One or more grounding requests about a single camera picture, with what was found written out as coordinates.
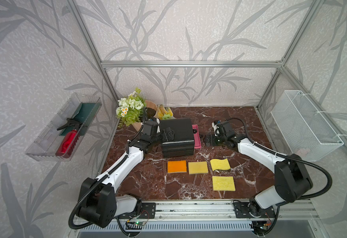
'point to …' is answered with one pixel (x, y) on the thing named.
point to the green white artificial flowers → (131, 108)
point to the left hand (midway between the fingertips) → (169, 134)
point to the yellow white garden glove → (164, 113)
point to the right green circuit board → (260, 227)
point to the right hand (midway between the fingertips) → (209, 138)
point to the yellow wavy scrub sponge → (219, 164)
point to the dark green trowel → (83, 116)
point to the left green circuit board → (139, 223)
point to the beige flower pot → (150, 109)
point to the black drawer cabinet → (183, 144)
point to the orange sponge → (177, 166)
